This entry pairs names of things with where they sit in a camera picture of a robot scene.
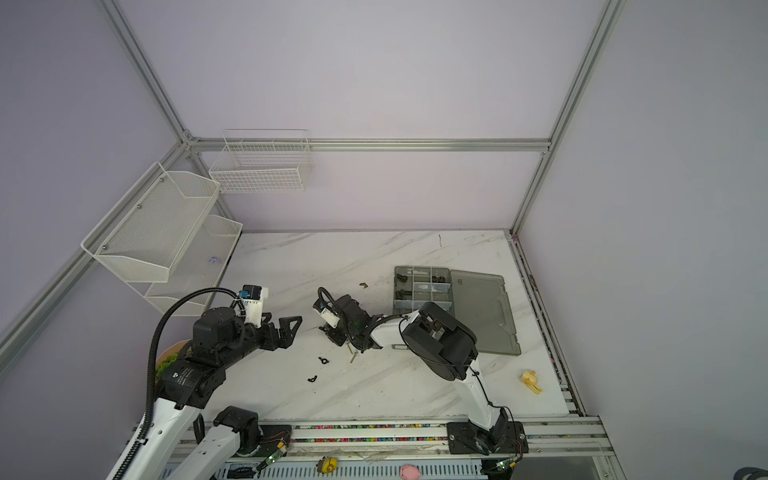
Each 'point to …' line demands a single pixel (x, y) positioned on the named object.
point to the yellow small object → (327, 465)
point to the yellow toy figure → (530, 379)
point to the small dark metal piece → (363, 284)
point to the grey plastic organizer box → (477, 300)
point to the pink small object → (409, 472)
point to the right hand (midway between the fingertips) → (325, 324)
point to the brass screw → (355, 353)
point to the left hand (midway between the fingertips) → (283, 320)
